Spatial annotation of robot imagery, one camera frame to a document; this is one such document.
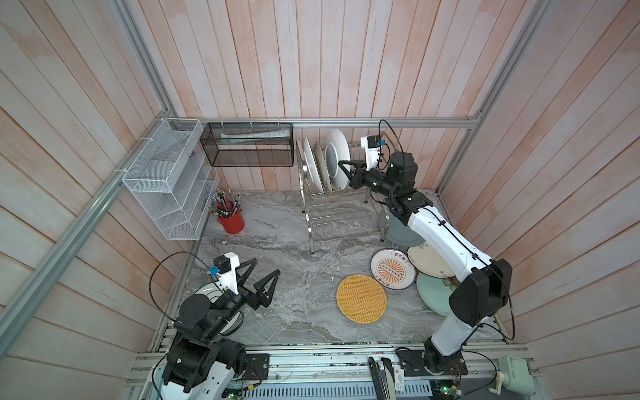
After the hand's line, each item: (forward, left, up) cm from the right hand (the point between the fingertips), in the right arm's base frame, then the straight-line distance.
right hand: (338, 163), depth 73 cm
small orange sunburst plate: (-13, -23, -41) cm, 49 cm away
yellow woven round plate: (-26, -10, -39) cm, 48 cm away
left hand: (-30, +18, -12) cm, 37 cm away
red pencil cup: (+2, +42, -35) cm, 54 cm away
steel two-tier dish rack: (+11, -7, -36) cm, 38 cm away
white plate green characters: (-36, +33, -37) cm, 61 cm away
